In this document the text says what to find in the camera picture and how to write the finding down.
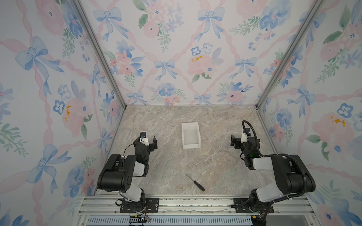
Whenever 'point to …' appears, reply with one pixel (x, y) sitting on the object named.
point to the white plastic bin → (191, 135)
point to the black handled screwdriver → (200, 186)
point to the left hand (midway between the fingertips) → (148, 136)
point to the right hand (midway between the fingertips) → (240, 135)
